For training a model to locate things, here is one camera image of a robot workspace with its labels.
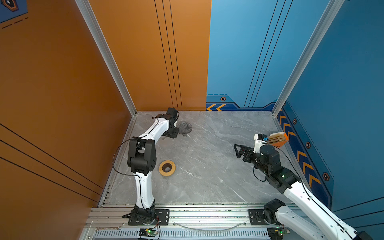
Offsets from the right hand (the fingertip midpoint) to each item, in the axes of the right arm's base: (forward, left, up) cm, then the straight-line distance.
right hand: (239, 147), depth 77 cm
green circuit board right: (-34, -16, -22) cm, 44 cm away
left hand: (+19, +39, -11) cm, 45 cm away
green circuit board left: (-34, +46, -20) cm, 61 cm away
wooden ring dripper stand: (-2, +41, -19) cm, 45 cm away
